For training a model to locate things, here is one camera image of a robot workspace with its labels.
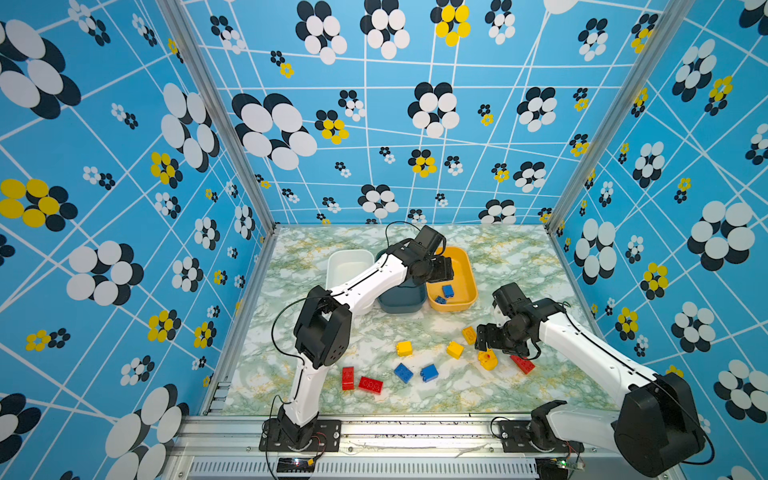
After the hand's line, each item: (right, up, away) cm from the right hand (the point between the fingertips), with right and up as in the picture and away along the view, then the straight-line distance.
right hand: (491, 347), depth 83 cm
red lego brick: (-40, -8, -1) cm, 41 cm away
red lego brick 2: (+10, -5, +1) cm, 12 cm away
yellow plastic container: (-4, +13, +20) cm, 24 cm away
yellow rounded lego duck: (-1, -4, +1) cm, 4 cm away
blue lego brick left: (-24, -8, 0) cm, 26 cm away
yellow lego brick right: (-10, -2, +3) cm, 10 cm away
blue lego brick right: (-18, -7, -1) cm, 19 cm away
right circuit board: (+10, -24, -14) cm, 29 cm away
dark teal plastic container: (-23, +11, +15) cm, 30 cm away
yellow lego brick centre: (-24, -2, +5) cm, 25 cm away
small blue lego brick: (-12, +11, +13) cm, 21 cm away
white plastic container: (-45, +22, +21) cm, 55 cm away
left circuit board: (-52, -26, -11) cm, 59 cm away
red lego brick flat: (-33, -10, -3) cm, 35 cm away
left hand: (-11, +20, +5) cm, 24 cm away
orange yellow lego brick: (-4, +2, +7) cm, 9 cm away
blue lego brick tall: (-9, +14, +16) cm, 23 cm away
